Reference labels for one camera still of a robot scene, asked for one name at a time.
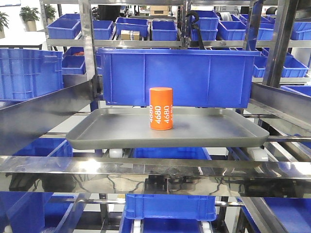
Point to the grey metal tray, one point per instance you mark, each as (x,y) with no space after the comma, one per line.
(121,126)

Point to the black bin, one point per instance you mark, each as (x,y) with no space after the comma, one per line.
(109,12)

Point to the brown cardboard box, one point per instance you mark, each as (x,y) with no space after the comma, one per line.
(159,10)

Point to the orange cylindrical capacitor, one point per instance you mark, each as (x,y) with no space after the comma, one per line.
(161,102)

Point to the steel rack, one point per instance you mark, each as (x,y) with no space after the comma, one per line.
(73,170)
(136,43)

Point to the row of blue bins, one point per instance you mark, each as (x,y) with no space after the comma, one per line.
(162,31)

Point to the small cardboard box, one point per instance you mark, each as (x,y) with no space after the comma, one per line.
(130,35)

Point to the potted plant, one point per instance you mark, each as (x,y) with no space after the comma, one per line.
(49,12)
(3,21)
(29,14)

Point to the blue ribbed plastic crate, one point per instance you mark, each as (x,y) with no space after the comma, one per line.
(170,153)
(24,75)

